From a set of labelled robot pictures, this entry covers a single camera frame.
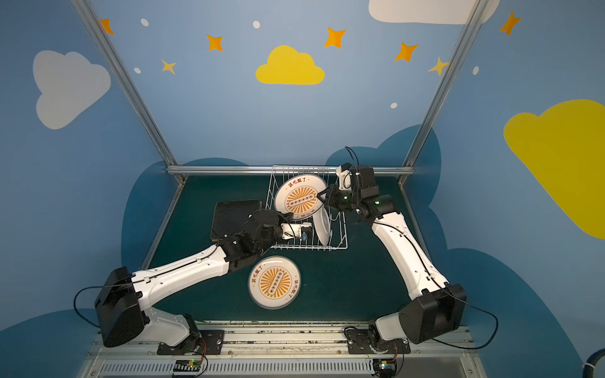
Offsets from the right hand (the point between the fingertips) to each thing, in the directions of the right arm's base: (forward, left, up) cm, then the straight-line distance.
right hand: (323, 193), depth 77 cm
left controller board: (-47, +40, -32) cm, 70 cm away
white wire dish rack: (-2, -7, -24) cm, 25 cm away
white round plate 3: (+2, +9, -4) cm, 10 cm away
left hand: (-4, +12, -3) cm, 13 cm away
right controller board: (-44, -23, -33) cm, 59 cm away
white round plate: (-26, +16, -29) cm, 42 cm away
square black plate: (+10, +42, -30) cm, 52 cm away
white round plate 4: (-1, 0, -16) cm, 16 cm away
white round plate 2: (-21, +16, -28) cm, 39 cm away
